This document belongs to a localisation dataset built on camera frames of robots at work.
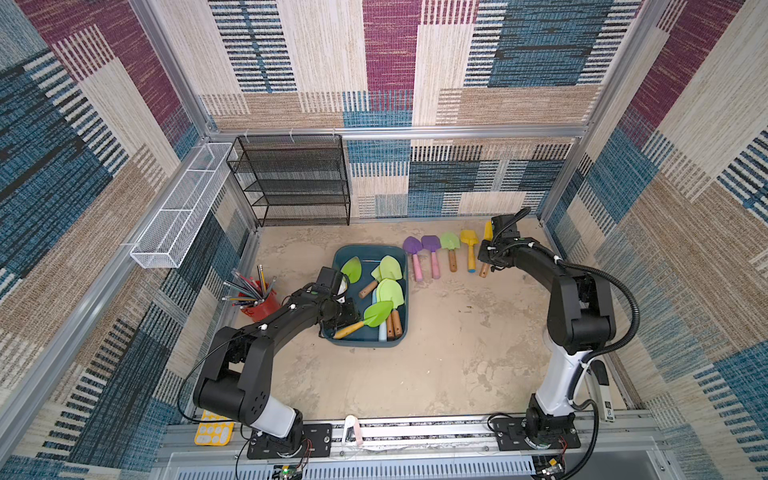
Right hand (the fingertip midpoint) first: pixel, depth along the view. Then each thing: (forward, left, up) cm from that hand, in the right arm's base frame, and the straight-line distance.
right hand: (492, 257), depth 100 cm
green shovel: (0, +47, -6) cm, 47 cm away
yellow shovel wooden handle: (-11, +7, +8) cm, 15 cm away
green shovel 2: (0, +34, -5) cm, 35 cm away
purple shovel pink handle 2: (+11, +18, -5) cm, 22 cm away
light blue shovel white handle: (-23, +36, -5) cm, 43 cm away
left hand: (-20, +43, -3) cm, 47 cm away
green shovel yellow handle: (-23, +46, -5) cm, 52 cm away
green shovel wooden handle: (+12, +11, -5) cm, 17 cm away
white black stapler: (-37, -20, -3) cm, 42 cm away
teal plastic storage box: (-17, +40, -6) cm, 44 cm away
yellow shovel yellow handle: (+14, +4, -6) cm, 16 cm away
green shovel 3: (-10, +34, -4) cm, 35 cm away
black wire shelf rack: (+27, +68, +12) cm, 74 cm away
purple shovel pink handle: (+11, +25, -6) cm, 28 cm away
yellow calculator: (-49, +77, -6) cm, 92 cm away
